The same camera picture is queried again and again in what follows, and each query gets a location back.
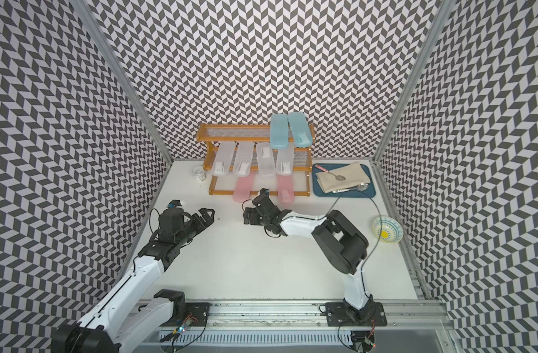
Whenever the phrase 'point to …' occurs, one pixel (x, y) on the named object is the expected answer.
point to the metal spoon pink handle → (338, 177)
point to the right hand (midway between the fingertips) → (252, 217)
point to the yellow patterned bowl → (387, 229)
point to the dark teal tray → (317, 190)
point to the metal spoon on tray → (361, 187)
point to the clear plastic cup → (200, 173)
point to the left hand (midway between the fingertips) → (207, 218)
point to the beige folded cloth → (354, 175)
